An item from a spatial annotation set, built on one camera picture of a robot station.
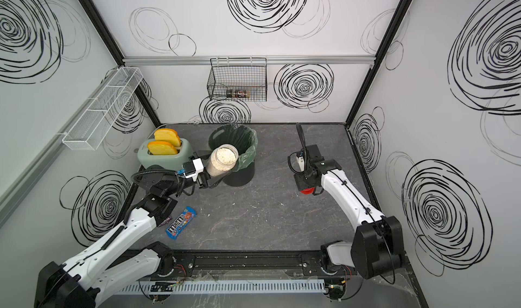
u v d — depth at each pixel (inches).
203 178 21.5
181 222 32.5
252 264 29.6
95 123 29.4
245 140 35.0
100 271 16.9
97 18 30.4
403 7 29.7
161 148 32.7
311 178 23.5
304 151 26.0
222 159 22.4
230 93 35.0
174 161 34.9
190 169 19.8
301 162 30.8
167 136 34.2
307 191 31.6
